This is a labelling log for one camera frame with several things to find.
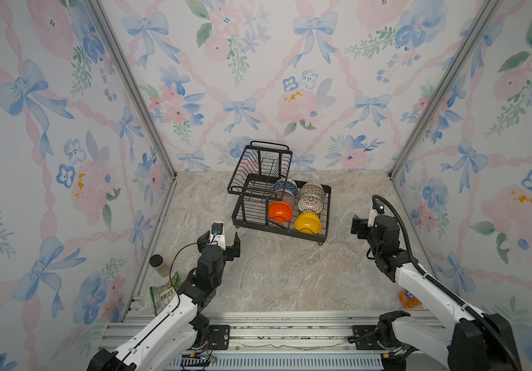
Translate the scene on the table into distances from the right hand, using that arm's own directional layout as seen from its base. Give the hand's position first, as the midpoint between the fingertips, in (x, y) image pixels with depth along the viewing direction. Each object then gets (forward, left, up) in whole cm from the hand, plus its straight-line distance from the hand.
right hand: (368, 215), depth 85 cm
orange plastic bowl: (+10, +32, -11) cm, 35 cm away
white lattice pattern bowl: (+15, +18, -12) cm, 26 cm away
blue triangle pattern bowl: (+24, +29, -10) cm, 39 cm away
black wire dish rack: (+2, +37, +8) cm, 38 cm away
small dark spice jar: (-17, +75, -6) cm, 77 cm away
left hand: (-7, +52, 0) cm, 53 cm away
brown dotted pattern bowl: (+23, +17, -12) cm, 31 cm away
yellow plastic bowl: (+4, +21, -11) cm, 24 cm away
